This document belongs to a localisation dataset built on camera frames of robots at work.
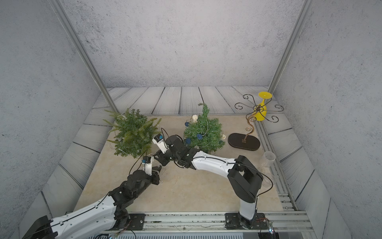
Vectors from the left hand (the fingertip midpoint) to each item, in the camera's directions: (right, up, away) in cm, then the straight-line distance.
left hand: (163, 168), depth 81 cm
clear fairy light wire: (-17, +26, -7) cm, 32 cm away
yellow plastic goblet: (+52, +31, -1) cm, 60 cm away
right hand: (-4, +7, -3) cm, 9 cm away
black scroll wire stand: (+48, +12, +22) cm, 54 cm away
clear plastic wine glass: (+53, +6, -5) cm, 53 cm away
